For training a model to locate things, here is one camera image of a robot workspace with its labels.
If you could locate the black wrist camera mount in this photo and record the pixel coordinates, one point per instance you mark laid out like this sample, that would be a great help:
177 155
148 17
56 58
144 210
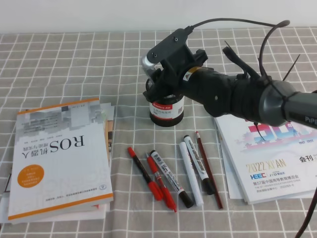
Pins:
167 47

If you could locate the white HEEC magazine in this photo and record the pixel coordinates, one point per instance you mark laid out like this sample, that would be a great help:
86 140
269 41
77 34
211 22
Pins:
270 162

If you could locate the white marker printed label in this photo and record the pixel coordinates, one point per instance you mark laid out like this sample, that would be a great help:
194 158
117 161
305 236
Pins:
172 179

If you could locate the black mesh pen holder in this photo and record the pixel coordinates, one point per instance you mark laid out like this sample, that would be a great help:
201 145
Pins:
168 111

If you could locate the grey label marker black cap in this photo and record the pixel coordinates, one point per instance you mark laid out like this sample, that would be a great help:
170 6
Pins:
206 181

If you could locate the white orange ROS book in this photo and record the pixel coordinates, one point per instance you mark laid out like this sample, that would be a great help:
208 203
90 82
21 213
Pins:
60 161

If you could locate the plain white marker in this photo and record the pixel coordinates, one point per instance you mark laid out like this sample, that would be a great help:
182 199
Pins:
191 174

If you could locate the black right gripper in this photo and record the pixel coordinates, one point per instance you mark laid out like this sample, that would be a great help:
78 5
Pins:
166 74

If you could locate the magazine under ROS book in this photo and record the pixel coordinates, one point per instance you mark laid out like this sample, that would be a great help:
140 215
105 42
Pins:
108 118

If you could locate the dark red pencil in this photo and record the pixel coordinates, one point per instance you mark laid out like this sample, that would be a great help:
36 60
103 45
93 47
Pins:
208 169

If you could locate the black pen red caps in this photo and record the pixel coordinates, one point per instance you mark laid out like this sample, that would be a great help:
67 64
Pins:
152 185

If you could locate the red gel pen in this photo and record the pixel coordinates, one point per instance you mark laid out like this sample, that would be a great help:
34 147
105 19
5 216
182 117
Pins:
164 191

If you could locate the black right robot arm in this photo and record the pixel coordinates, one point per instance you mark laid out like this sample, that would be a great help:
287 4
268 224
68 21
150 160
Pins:
254 98

